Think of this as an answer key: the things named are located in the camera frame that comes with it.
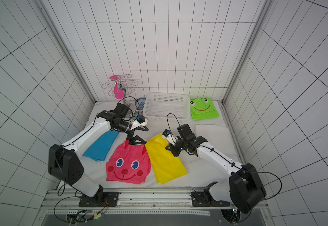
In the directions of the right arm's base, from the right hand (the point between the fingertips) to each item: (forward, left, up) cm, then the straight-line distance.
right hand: (163, 147), depth 81 cm
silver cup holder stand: (+35, +30, +17) cm, 49 cm away
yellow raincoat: (-9, -2, -6) cm, 11 cm away
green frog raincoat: (+41, -29, -10) cm, 52 cm away
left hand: (+1, +11, +9) cm, 14 cm away
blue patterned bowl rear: (+43, +24, -8) cm, 50 cm away
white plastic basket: (+41, +1, -9) cm, 42 cm away
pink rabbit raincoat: (-8, +21, -8) cm, 24 cm away
